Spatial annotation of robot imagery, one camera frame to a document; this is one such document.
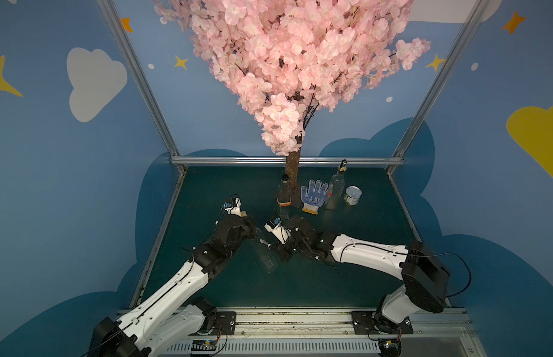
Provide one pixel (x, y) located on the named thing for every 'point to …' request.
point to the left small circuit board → (204, 345)
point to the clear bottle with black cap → (284, 198)
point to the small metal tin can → (352, 195)
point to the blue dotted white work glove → (314, 197)
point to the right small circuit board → (390, 346)
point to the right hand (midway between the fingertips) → (275, 242)
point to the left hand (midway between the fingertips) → (253, 214)
